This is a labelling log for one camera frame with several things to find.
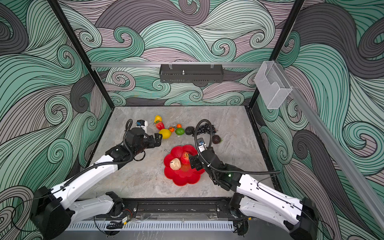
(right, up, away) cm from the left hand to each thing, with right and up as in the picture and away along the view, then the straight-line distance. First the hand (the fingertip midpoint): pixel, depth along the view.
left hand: (156, 135), depth 80 cm
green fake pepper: (+12, 0, +22) cm, 24 cm away
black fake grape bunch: (+29, +2, +22) cm, 36 cm away
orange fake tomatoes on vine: (+6, +2, +24) cm, 25 cm away
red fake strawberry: (-2, +4, +24) cm, 25 cm away
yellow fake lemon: (+3, -1, +16) cm, 16 cm away
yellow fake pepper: (-5, +10, +28) cm, 30 cm away
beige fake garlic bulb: (+11, -17, +2) cm, 20 cm away
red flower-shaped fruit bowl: (+16, -24, +6) cm, 30 cm away
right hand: (+21, -8, -6) cm, 23 cm away
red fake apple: (+16, -14, +6) cm, 22 cm away
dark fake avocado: (+19, +1, +20) cm, 28 cm away
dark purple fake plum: (+36, -5, +16) cm, 40 cm away
